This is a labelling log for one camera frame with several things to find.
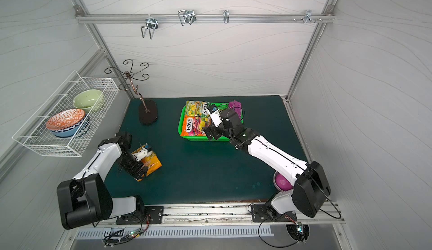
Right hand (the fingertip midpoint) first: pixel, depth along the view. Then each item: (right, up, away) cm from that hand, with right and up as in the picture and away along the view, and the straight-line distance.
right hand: (211, 120), depth 79 cm
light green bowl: (-55, +9, -6) cm, 56 cm away
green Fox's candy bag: (-10, +6, +20) cm, 23 cm away
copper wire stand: (-45, +5, +32) cm, 55 cm away
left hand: (-38, -25, +3) cm, 46 cm away
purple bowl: (+32, -29, -2) cm, 44 cm away
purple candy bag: (+14, +7, +19) cm, 25 cm away
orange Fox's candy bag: (-11, -4, +13) cm, 18 cm away
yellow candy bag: (-31, -21, +6) cm, 38 cm away
